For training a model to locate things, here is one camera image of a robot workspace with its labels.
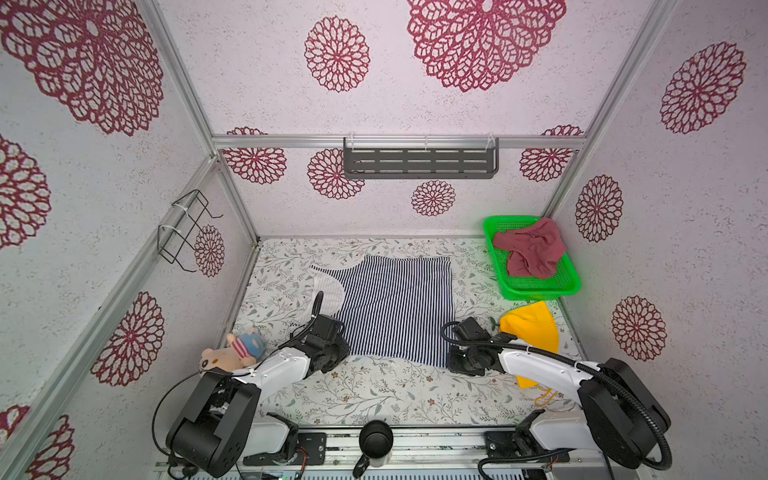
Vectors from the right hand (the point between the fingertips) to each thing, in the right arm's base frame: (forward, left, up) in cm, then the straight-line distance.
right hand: (446, 362), depth 88 cm
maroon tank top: (+42, -36, +3) cm, 56 cm away
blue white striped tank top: (+18, +15, 0) cm, 23 cm away
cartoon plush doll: (-2, +59, +8) cm, 59 cm away
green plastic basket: (+27, -42, +4) cm, 50 cm away
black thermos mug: (-21, +20, +1) cm, 29 cm away
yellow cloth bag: (+13, -29, 0) cm, 32 cm away
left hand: (+3, +29, +1) cm, 29 cm away
